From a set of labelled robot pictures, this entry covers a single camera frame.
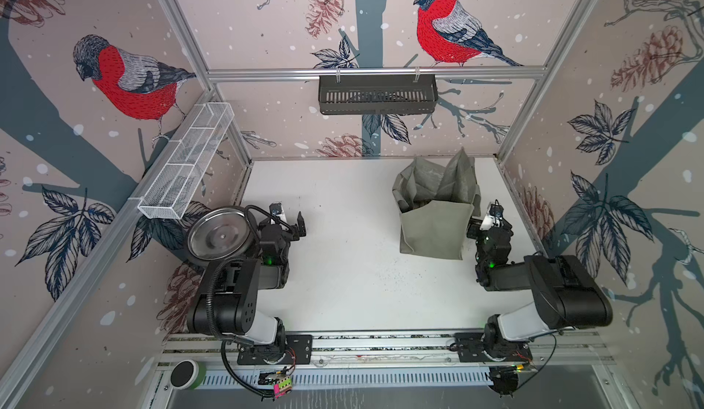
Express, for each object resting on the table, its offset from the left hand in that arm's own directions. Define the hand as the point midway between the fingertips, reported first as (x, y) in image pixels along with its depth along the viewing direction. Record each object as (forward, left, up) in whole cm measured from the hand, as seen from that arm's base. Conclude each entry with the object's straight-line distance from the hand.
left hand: (290, 208), depth 91 cm
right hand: (-1, -66, 0) cm, 66 cm away
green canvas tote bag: (-9, -45, +16) cm, 49 cm away
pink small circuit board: (-48, -5, -7) cm, 49 cm away
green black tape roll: (-46, +19, -6) cm, 50 cm away
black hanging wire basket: (+44, -33, +16) cm, 57 cm away
